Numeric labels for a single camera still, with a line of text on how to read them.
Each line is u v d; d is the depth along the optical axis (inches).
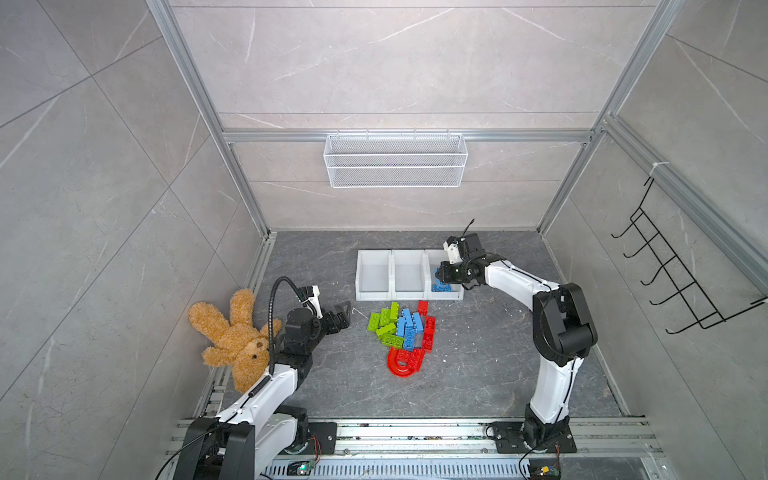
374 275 42.0
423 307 37.8
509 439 28.7
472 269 28.7
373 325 36.6
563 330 20.2
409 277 41.0
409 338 35.7
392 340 34.8
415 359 32.9
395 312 37.2
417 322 35.8
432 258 40.5
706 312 22.9
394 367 32.9
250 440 17.0
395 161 39.9
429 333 35.3
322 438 28.7
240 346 31.6
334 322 29.7
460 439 29.4
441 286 38.6
